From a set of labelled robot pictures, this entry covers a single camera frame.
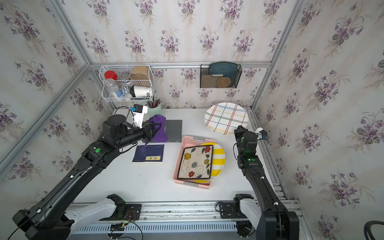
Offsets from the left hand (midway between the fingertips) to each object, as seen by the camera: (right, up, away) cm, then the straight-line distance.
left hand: (164, 127), depth 63 cm
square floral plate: (+14, -22, +23) cm, 34 cm away
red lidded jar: (-40, +32, +30) cm, 59 cm away
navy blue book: (-15, -18, +30) cm, 38 cm away
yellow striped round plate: (+27, -21, +20) cm, 40 cm away
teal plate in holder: (+37, +38, +39) cm, 66 cm away
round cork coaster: (+33, +28, +34) cm, 55 cm away
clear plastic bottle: (-37, +21, +27) cm, 51 cm away
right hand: (+38, +1, +16) cm, 41 cm away
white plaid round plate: (+31, +4, +23) cm, 38 cm away
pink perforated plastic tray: (+9, -11, +33) cm, 35 cm away
